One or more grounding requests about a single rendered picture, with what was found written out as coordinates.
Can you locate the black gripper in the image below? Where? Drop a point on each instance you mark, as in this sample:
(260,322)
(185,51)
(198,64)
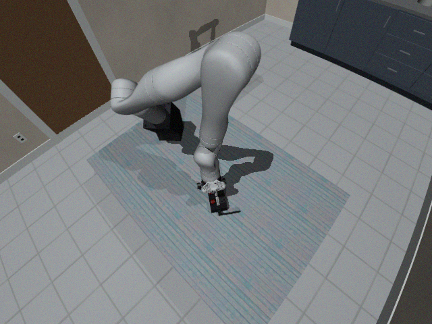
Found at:
(200,185)

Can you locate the black power strip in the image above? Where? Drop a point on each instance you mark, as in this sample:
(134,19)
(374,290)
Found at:
(218,202)

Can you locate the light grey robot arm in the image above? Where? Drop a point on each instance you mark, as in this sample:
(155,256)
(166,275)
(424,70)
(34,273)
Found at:
(223,70)

